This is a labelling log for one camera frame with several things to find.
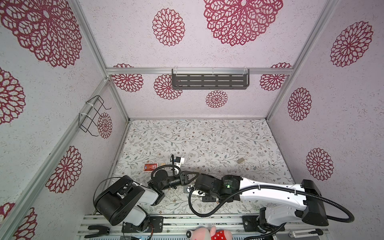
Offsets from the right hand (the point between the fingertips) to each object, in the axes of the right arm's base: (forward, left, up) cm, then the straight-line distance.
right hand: (200, 184), depth 73 cm
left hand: (+4, +1, 0) cm, 4 cm away
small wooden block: (+17, +24, -13) cm, 32 cm away
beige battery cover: (+22, -27, -15) cm, 38 cm away
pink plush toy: (-19, -1, -7) cm, 21 cm away
